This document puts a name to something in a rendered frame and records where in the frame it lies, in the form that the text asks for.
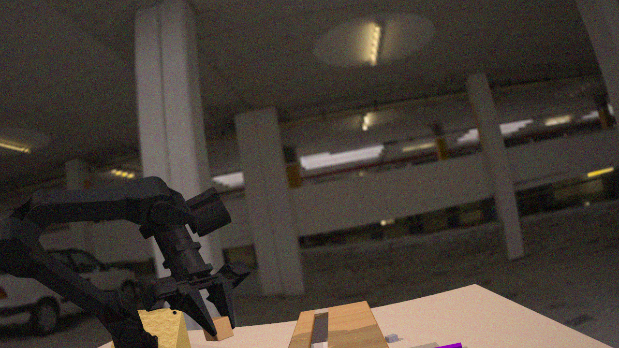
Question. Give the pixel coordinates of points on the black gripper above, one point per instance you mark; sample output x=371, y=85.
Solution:
x=191, y=274

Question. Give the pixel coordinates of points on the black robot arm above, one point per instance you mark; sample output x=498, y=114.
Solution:
x=161, y=211

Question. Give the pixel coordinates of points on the purple rectangular block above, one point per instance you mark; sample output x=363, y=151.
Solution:
x=457, y=345

